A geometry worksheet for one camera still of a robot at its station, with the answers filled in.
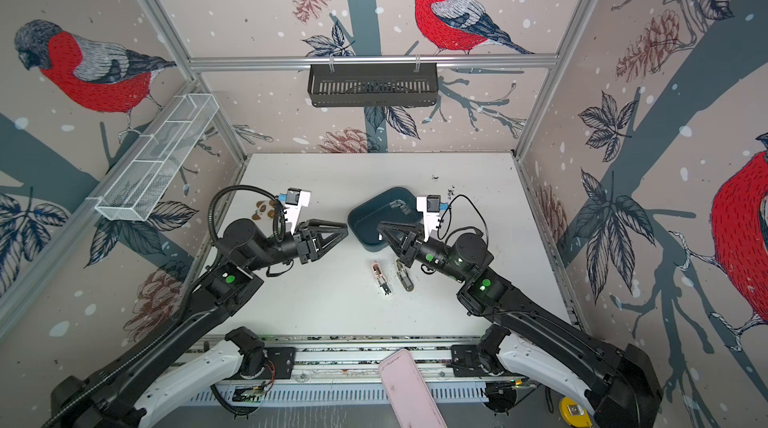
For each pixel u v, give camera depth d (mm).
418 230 592
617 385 396
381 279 857
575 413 655
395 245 600
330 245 588
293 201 580
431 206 570
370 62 956
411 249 559
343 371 729
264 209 1007
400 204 1041
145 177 742
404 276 875
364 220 996
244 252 511
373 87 1055
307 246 560
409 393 681
